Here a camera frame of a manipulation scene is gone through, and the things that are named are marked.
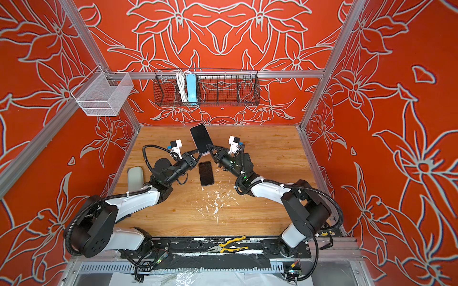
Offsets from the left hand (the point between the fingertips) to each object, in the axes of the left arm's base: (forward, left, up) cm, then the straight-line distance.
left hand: (204, 149), depth 76 cm
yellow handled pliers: (-33, -9, -25) cm, 42 cm away
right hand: (0, -1, +4) cm, 4 cm away
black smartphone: (+2, +2, -24) cm, 24 cm away
